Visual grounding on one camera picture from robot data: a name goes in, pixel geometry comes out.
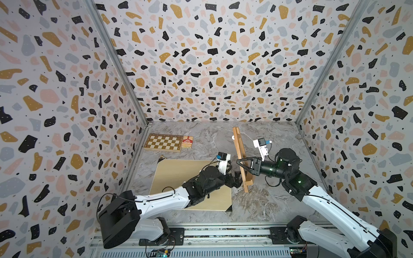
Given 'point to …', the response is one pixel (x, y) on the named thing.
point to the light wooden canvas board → (171, 174)
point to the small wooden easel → (241, 154)
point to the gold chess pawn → (162, 156)
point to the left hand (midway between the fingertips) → (242, 170)
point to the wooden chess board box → (163, 142)
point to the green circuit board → (163, 253)
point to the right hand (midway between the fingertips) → (239, 164)
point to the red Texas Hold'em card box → (187, 142)
